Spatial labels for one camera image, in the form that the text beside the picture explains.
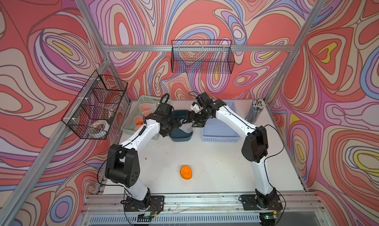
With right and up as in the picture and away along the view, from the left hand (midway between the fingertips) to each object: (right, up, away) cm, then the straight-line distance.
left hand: (178, 127), depth 88 cm
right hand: (+6, 0, -3) cm, 7 cm away
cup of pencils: (+50, +13, +5) cm, 52 cm away
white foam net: (+5, -1, +2) cm, 6 cm away
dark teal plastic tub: (0, -5, +5) cm, 7 cm away
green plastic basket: (-26, +14, +20) cm, 36 cm away
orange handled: (+5, -24, -8) cm, 26 cm away
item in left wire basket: (-37, +2, -18) cm, 41 cm away
